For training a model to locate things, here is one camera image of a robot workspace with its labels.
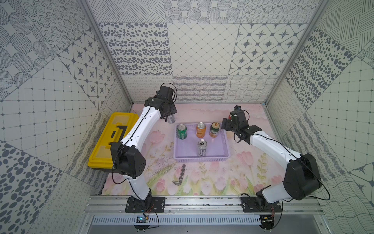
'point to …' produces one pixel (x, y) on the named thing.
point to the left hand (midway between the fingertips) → (170, 107)
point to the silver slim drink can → (171, 119)
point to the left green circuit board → (141, 219)
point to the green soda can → (182, 131)
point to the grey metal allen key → (178, 183)
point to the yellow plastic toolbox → (118, 127)
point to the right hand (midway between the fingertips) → (230, 123)
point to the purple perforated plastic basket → (186, 150)
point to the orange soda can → (201, 129)
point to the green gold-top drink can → (214, 129)
